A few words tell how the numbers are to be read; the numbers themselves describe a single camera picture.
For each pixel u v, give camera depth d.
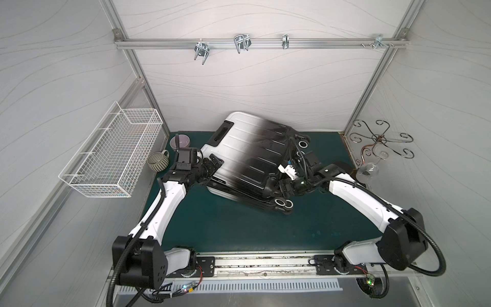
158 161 0.98
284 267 0.75
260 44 0.78
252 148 0.86
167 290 0.72
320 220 0.87
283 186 0.69
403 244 0.41
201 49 0.78
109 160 0.69
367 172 0.79
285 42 0.78
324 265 0.74
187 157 0.62
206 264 0.74
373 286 0.72
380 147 0.73
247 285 0.70
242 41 0.77
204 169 0.71
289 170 0.75
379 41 0.76
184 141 1.11
